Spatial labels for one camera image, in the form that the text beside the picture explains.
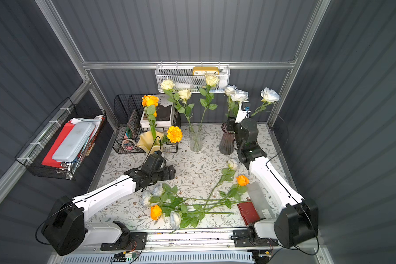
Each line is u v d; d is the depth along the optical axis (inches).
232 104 34.3
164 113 36.8
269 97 28.5
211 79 30.7
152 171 25.7
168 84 31.6
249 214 31.2
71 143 27.8
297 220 15.8
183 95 32.8
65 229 16.1
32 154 24.0
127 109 45.2
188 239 29.7
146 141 35.0
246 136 21.4
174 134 27.4
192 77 34.9
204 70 34.2
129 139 40.6
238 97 31.4
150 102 30.3
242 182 35.1
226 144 38.6
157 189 33.1
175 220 29.5
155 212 31.0
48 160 26.2
